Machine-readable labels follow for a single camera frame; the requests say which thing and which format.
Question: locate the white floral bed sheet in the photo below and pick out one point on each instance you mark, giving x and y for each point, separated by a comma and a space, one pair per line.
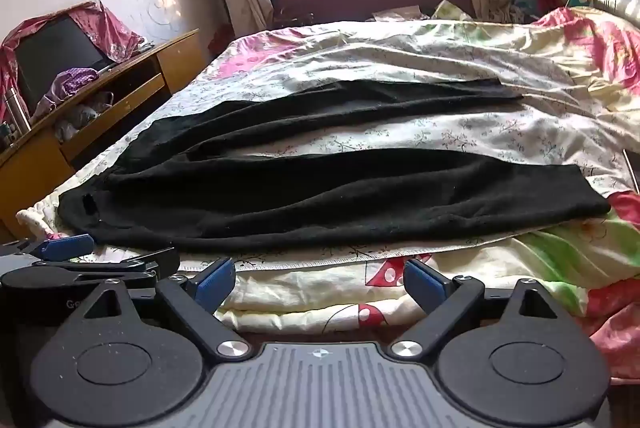
350, 53

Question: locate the metal thermos flask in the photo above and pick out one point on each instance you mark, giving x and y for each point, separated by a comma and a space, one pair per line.
16, 111

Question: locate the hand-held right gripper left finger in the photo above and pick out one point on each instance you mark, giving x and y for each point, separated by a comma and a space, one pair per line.
216, 284

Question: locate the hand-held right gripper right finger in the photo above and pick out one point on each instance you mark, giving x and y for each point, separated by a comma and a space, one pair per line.
419, 283

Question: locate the wooden desk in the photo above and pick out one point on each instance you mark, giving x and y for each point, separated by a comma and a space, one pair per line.
30, 168

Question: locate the black monitor with pink cloth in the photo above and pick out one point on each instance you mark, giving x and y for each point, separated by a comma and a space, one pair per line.
107, 31

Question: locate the purple cloth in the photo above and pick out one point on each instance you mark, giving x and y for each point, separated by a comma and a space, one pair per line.
70, 83

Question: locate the black pants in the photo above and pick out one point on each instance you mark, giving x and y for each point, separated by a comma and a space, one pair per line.
300, 203

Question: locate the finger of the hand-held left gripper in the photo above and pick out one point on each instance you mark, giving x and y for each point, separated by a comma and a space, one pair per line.
125, 265
65, 246

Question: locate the grey crumpled cloth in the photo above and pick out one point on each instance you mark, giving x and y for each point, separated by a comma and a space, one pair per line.
77, 121

